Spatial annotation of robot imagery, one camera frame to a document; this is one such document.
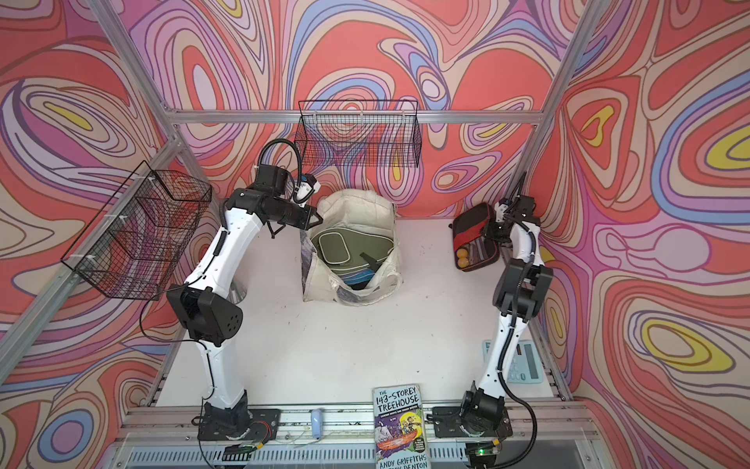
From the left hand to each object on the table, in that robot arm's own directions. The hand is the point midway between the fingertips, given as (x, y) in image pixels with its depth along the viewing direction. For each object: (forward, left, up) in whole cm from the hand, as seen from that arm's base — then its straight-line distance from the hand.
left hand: (324, 219), depth 83 cm
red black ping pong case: (+7, -50, -21) cm, 55 cm away
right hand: (+10, -56, -19) cm, 60 cm away
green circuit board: (-53, +19, -30) cm, 64 cm away
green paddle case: (-4, -7, -9) cm, 13 cm away
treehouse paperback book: (-51, -21, -25) cm, 61 cm away
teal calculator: (-33, -57, -24) cm, 70 cm away
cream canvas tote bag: (+8, -10, -4) cm, 13 cm away
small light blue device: (-47, 0, -25) cm, 53 cm away
